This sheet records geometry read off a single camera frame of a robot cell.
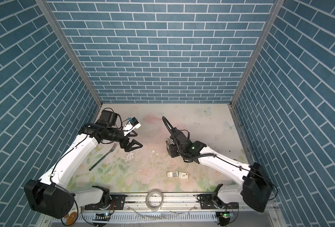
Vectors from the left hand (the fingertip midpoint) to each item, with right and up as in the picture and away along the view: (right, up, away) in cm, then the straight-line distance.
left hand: (138, 139), depth 74 cm
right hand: (+17, -6, +7) cm, 19 cm away
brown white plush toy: (-32, -39, -5) cm, 51 cm away
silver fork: (-23, -11, +19) cm, 32 cm away
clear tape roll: (+8, -34, -5) cm, 35 cm away
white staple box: (+25, -23, +8) cm, 35 cm away
